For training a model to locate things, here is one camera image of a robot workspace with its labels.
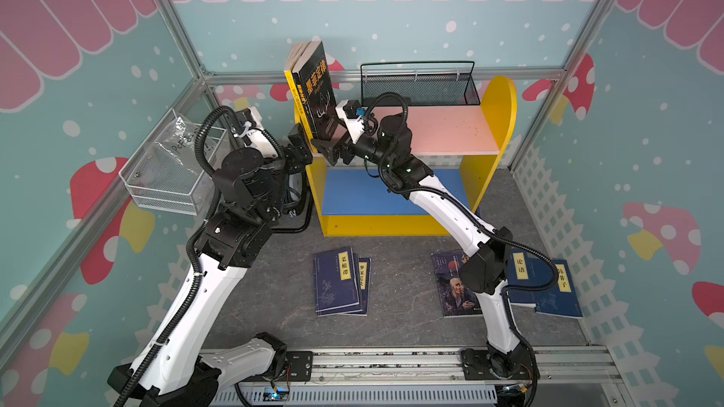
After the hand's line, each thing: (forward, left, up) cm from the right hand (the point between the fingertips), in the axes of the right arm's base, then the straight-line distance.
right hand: (324, 128), depth 69 cm
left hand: (-11, +6, +6) cm, 14 cm away
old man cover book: (-27, -36, -43) cm, 63 cm away
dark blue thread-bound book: (-22, 0, -41) cm, 46 cm away
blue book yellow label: (-18, -60, -42) cm, 76 cm away
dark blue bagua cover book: (-20, -8, -43) cm, 48 cm away
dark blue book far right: (-27, -69, -45) cm, 86 cm away
